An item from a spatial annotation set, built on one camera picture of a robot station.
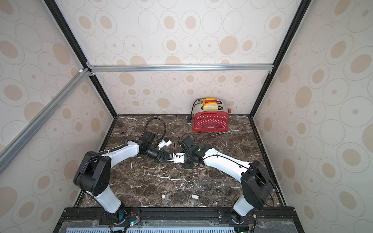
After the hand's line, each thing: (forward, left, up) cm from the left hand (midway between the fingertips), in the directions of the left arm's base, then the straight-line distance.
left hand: (174, 161), depth 79 cm
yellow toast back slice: (+43, -21, +9) cm, 49 cm away
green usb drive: (+1, -9, -13) cm, 16 cm away
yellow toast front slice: (+37, -22, +7) cm, 44 cm away
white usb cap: (-15, +6, -13) cm, 21 cm away
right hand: (+1, -3, -4) cm, 5 cm away
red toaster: (+31, -21, -1) cm, 38 cm away
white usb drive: (-15, -12, -13) cm, 23 cm away
